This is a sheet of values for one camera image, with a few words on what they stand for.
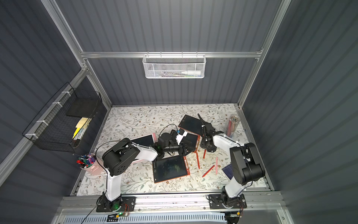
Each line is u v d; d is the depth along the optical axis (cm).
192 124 109
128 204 72
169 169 87
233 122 87
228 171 85
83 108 81
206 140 70
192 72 88
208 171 85
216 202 74
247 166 46
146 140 99
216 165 87
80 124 74
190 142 89
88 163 77
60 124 72
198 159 90
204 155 92
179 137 79
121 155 55
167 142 74
